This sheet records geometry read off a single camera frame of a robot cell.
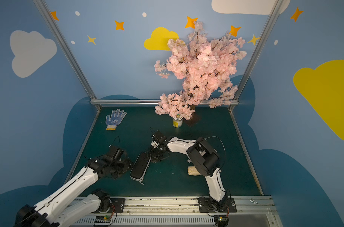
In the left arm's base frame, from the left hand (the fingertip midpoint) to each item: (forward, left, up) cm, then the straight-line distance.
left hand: (131, 166), depth 82 cm
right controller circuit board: (-24, -51, -9) cm, 57 cm away
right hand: (+7, -9, -4) cm, 12 cm away
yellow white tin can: (+35, -27, -2) cm, 44 cm away
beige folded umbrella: (-1, -36, -4) cm, 36 cm away
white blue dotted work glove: (+44, +23, -7) cm, 50 cm away
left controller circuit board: (-25, +9, -8) cm, 28 cm away
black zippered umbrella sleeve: (+2, -3, -6) cm, 8 cm away
